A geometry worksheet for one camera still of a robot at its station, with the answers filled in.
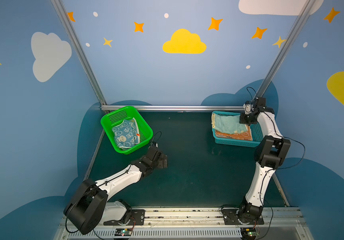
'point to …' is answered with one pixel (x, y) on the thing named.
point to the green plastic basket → (116, 117)
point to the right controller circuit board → (248, 232)
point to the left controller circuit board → (123, 232)
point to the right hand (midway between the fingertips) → (243, 118)
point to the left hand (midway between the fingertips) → (162, 159)
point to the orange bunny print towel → (246, 135)
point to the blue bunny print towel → (127, 134)
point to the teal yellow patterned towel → (228, 124)
